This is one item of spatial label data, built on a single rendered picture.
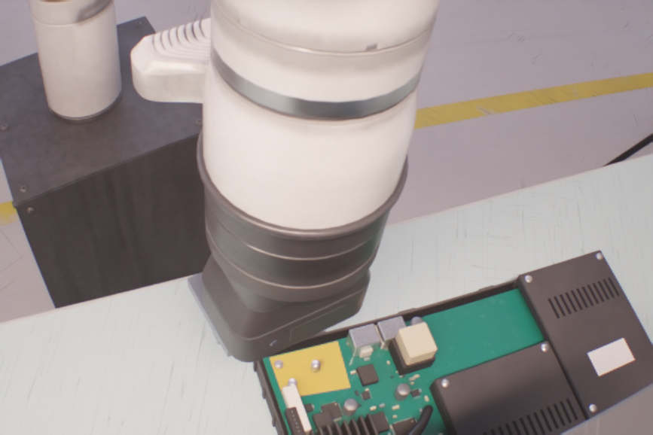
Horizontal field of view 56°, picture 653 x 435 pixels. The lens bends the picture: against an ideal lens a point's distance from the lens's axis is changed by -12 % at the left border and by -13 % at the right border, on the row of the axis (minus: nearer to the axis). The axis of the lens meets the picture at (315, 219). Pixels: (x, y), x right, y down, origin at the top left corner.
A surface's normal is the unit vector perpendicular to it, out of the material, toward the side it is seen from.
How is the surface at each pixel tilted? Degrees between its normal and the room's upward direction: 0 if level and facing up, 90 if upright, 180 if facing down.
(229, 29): 90
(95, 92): 90
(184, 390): 0
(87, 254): 90
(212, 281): 70
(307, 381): 0
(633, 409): 0
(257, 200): 90
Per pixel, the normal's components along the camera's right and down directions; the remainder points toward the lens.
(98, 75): 0.67, 0.62
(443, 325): 0.11, -0.60
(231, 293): -0.77, 0.13
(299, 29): -0.28, 0.72
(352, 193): 0.40, 0.76
